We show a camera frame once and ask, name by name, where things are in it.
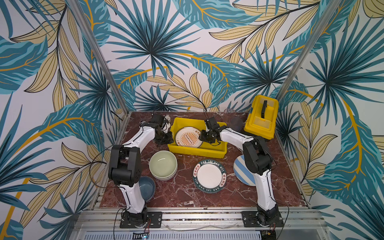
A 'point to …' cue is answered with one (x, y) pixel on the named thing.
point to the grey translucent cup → (236, 123)
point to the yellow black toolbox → (262, 117)
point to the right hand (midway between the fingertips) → (199, 138)
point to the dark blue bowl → (147, 187)
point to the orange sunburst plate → (188, 137)
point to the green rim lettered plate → (210, 176)
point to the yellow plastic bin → (205, 149)
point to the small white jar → (167, 117)
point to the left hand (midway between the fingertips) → (171, 140)
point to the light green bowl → (163, 165)
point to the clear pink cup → (229, 113)
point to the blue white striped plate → (242, 171)
